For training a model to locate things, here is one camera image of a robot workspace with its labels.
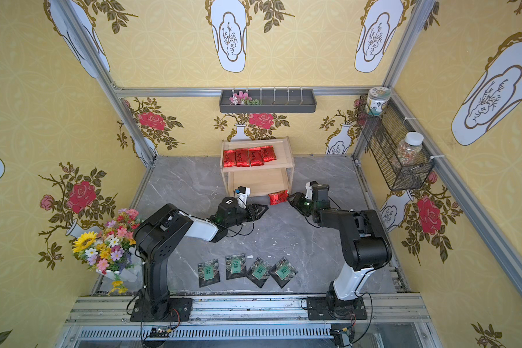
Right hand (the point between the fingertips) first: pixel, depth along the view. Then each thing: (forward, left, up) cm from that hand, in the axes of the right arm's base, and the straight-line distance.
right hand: (295, 197), depth 97 cm
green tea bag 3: (-32, +15, -5) cm, 35 cm away
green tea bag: (-33, +34, -4) cm, 47 cm away
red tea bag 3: (+8, +18, +17) cm, 26 cm away
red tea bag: (+6, +29, +17) cm, 34 cm away
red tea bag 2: (+7, +23, +17) cm, 30 cm away
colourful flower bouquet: (-32, +64, +13) cm, 72 cm away
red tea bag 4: (+10, +12, +17) cm, 24 cm away
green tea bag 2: (-30, +24, -5) cm, 38 cm away
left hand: (-5, +15, +1) cm, 16 cm away
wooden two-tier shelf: (+12, +17, -4) cm, 21 cm away
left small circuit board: (-51, +47, -8) cm, 70 cm away
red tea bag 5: (+1, +8, -2) cm, 8 cm away
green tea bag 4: (-31, +6, -5) cm, 32 cm away
